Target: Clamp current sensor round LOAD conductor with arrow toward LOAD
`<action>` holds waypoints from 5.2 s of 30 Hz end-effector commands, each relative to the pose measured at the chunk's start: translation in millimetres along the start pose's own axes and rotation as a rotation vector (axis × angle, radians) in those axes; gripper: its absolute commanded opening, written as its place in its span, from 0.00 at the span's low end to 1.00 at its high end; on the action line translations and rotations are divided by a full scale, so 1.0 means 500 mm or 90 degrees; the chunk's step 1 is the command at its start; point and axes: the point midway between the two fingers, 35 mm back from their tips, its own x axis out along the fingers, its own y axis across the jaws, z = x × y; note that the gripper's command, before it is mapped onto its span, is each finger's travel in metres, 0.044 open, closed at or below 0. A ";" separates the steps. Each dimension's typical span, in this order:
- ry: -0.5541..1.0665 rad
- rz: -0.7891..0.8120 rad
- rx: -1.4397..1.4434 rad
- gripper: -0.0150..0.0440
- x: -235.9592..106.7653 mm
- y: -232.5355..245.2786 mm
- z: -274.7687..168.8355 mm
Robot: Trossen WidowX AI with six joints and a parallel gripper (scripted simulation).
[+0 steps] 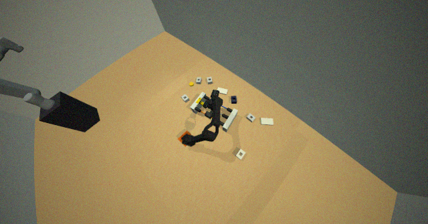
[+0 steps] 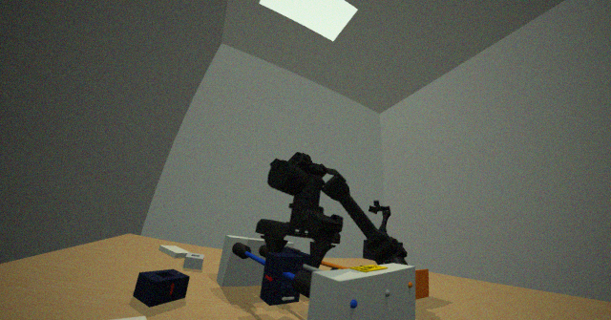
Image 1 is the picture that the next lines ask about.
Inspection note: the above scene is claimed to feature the pale cream flat block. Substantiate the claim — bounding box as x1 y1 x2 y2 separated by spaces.
260 118 274 126
218 87 228 95

